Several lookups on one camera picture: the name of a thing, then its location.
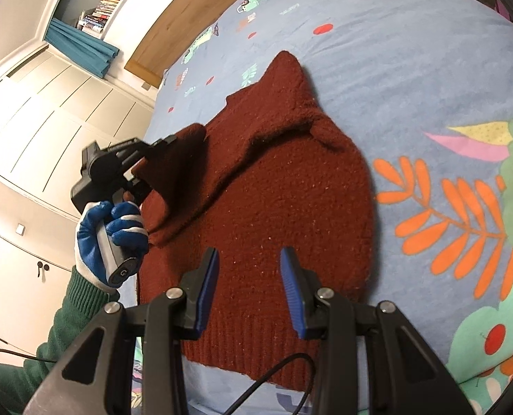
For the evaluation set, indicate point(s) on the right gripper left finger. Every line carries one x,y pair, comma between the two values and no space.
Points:
95,373

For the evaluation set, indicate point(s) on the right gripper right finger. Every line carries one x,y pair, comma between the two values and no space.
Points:
404,375

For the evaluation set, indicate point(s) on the dark red knit sweater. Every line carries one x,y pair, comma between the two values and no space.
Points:
270,170

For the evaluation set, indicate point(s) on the left forearm green sleeve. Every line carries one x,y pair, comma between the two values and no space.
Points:
81,303

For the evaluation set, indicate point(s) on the left hand blue white glove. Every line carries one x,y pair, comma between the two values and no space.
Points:
124,228

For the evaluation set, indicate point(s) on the white wardrobe doors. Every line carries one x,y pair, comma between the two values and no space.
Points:
50,110

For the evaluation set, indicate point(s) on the teal curtain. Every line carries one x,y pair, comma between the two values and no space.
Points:
92,54

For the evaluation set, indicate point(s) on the row of books on shelf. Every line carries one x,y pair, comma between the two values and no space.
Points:
94,21

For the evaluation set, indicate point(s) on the wooden headboard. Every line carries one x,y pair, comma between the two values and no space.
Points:
170,36

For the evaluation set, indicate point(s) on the blue patterned bed cover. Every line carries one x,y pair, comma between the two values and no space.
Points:
424,89

